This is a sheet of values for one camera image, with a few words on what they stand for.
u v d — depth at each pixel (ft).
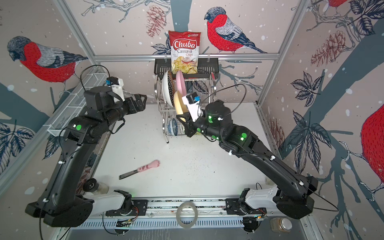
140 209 2.39
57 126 2.19
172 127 2.95
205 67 3.11
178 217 2.24
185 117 1.63
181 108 1.79
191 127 1.58
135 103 1.80
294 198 1.24
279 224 2.01
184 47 2.73
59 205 1.20
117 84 1.72
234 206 2.41
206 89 3.86
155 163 2.93
